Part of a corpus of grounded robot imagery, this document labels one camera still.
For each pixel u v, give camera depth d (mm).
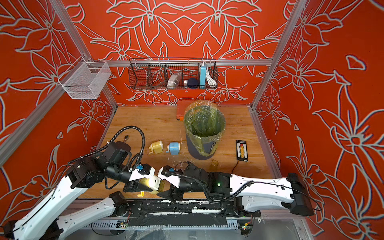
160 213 726
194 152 749
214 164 882
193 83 949
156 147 899
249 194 450
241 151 922
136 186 511
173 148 876
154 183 553
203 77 891
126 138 1001
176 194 510
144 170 468
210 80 916
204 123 898
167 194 510
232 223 697
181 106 1151
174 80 919
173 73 959
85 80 919
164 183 510
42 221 384
